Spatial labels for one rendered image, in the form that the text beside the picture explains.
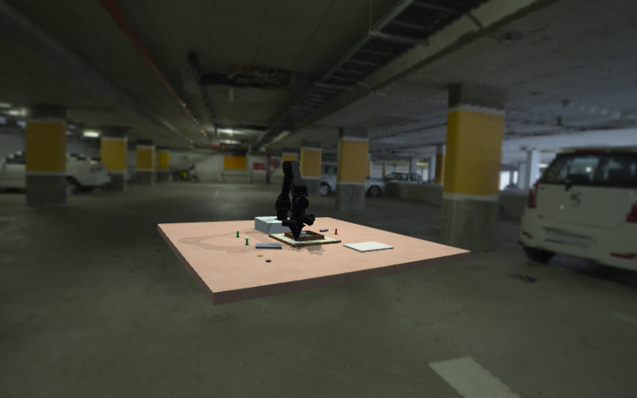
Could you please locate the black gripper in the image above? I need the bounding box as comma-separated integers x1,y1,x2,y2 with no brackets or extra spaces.
282,207,306,240

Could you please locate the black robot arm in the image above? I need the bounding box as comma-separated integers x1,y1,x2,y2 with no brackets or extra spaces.
275,160,315,226

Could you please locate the white flat card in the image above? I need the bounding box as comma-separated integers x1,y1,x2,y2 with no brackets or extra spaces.
343,241,394,253

